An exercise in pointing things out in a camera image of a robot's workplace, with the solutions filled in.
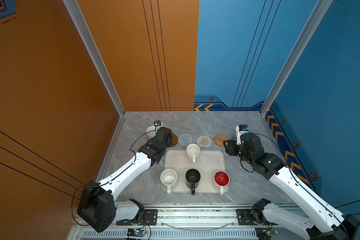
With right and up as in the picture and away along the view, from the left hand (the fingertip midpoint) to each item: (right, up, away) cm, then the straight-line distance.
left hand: (168, 135), depth 83 cm
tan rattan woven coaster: (+34, -4, +21) cm, 40 cm away
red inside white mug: (+30, -25, +1) cm, 39 cm away
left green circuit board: (-14, -46, -12) cm, 49 cm away
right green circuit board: (+48, -46, -13) cm, 68 cm away
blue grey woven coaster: (+9, -5, +19) cm, 22 cm away
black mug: (+14, -25, 0) cm, 29 cm away
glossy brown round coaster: (+2, -5, +21) cm, 21 cm away
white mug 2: (0, -25, +1) cm, 25 cm away
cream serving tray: (+25, -18, +11) cm, 33 cm away
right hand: (+30, -4, -8) cm, 32 cm away
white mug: (+15, -11, +10) cm, 21 cm away
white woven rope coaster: (+23, -6, +19) cm, 30 cm away
